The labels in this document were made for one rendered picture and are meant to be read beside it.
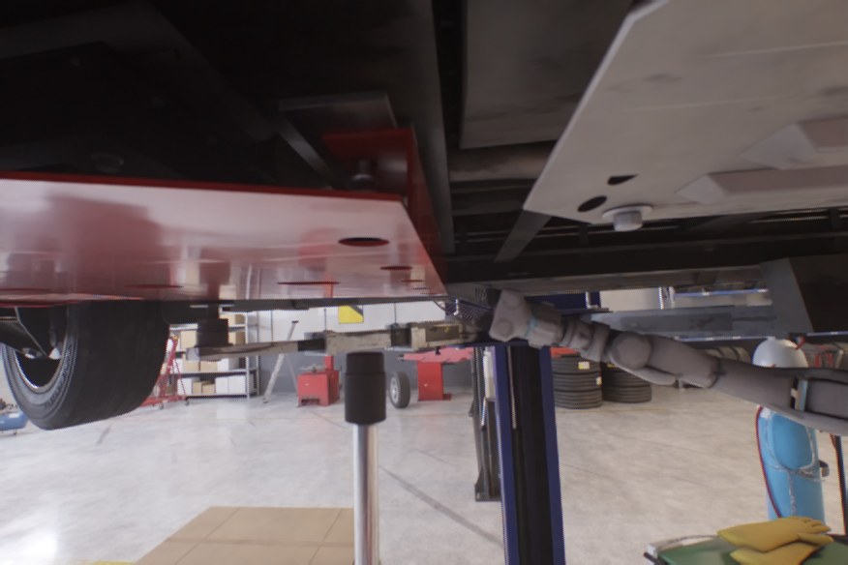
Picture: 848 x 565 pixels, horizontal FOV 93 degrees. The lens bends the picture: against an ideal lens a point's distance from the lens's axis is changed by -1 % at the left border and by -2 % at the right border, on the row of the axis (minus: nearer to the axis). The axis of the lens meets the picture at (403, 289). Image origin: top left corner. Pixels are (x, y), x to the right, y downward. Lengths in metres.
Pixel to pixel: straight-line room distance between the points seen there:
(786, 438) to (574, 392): 4.76
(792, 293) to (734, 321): 0.44
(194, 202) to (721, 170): 0.21
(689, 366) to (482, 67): 0.71
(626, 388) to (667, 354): 7.12
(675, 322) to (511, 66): 1.33
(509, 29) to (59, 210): 0.25
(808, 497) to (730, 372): 2.15
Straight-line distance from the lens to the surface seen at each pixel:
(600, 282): 1.34
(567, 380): 7.36
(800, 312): 1.08
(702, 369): 0.91
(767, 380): 0.96
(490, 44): 0.29
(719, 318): 1.52
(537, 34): 0.30
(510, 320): 0.80
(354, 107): 0.21
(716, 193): 0.23
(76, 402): 1.54
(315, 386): 8.52
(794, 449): 2.96
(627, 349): 0.84
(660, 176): 0.21
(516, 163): 0.73
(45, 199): 0.21
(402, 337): 1.39
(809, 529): 2.03
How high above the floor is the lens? 1.55
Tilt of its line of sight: 5 degrees up
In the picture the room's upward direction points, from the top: 3 degrees counter-clockwise
